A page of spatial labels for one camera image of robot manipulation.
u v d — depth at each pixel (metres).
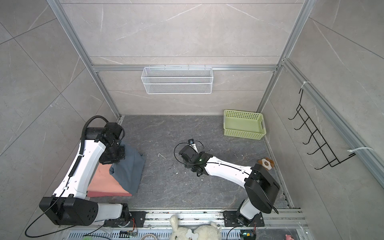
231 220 0.73
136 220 0.73
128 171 0.76
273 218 0.75
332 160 0.57
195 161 0.62
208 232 0.62
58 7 0.68
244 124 1.14
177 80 1.01
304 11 0.70
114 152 0.60
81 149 0.46
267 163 0.90
